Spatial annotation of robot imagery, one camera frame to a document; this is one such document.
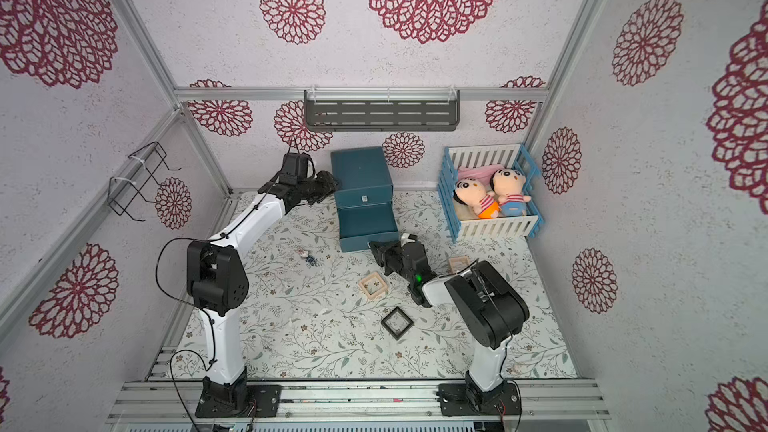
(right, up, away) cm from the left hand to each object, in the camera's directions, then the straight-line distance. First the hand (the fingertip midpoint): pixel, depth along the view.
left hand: (340, 184), depth 93 cm
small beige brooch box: (+10, -32, +1) cm, 34 cm away
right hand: (+10, -18, -2) cm, 21 cm away
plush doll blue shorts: (+56, -1, +7) cm, 56 cm away
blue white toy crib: (+62, +12, +16) cm, 65 cm away
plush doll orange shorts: (+45, -2, +9) cm, 46 cm away
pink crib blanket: (+51, +6, +18) cm, 54 cm away
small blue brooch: (-11, -25, +6) cm, 28 cm away
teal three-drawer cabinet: (+8, -5, -1) cm, 10 cm away
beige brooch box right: (+38, -26, +6) cm, 46 cm away
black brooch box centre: (+18, -41, -7) cm, 45 cm away
